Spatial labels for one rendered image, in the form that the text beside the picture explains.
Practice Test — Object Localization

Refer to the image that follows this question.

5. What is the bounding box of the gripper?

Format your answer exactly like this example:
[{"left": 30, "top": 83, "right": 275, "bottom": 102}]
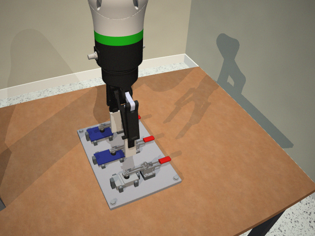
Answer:
[{"left": 101, "top": 67, "right": 140, "bottom": 158}]

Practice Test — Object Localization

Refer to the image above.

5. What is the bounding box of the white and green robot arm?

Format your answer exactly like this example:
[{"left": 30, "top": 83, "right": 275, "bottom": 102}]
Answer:
[{"left": 88, "top": 0, "right": 148, "bottom": 72}]

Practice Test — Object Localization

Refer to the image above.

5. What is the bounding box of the blue rectangular plate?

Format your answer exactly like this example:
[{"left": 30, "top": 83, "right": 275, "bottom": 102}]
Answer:
[{"left": 87, "top": 126, "right": 114, "bottom": 144}]

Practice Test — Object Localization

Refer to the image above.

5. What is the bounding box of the blue rectangular block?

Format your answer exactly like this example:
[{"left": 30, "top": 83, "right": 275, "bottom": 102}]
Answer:
[{"left": 94, "top": 149, "right": 125, "bottom": 167}]

